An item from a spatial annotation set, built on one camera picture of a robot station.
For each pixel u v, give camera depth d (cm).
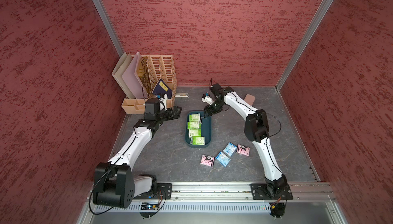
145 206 72
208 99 94
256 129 62
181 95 118
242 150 85
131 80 92
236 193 76
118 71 88
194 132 89
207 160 81
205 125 96
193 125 92
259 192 74
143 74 102
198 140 85
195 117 97
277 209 70
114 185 40
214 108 88
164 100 76
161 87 105
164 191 75
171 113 74
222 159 83
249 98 110
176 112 76
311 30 88
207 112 90
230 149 85
